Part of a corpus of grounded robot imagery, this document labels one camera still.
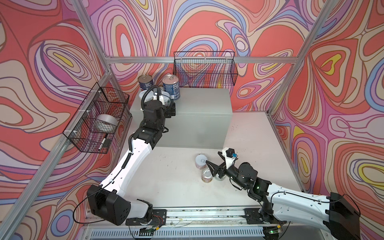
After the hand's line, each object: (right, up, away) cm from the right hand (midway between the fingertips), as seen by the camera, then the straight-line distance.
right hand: (213, 159), depth 74 cm
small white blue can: (+1, -7, -8) cm, 10 cm away
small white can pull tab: (-6, -4, +14) cm, 15 cm away
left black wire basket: (-61, +31, +6) cm, 69 cm away
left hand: (-25, +30, -2) cm, 39 cm away
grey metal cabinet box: (-3, +22, +25) cm, 33 cm away
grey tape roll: (-53, +18, -3) cm, 56 cm away
